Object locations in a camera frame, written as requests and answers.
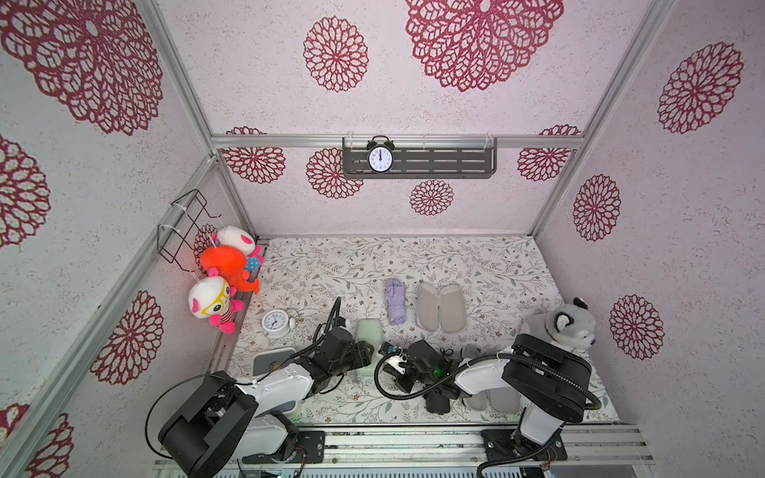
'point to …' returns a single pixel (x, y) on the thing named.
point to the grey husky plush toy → (570, 326)
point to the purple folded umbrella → (395, 297)
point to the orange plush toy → (229, 264)
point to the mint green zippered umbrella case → (370, 331)
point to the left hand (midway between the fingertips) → (366, 352)
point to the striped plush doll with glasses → (210, 297)
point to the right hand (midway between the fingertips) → (383, 366)
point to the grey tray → (269, 358)
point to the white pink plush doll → (241, 240)
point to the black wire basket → (183, 215)
